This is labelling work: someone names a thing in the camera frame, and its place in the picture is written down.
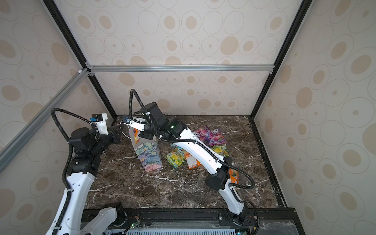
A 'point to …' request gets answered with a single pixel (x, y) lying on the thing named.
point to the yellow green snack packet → (176, 156)
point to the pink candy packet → (216, 138)
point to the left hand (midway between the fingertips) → (125, 123)
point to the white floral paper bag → (148, 151)
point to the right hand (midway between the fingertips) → (139, 124)
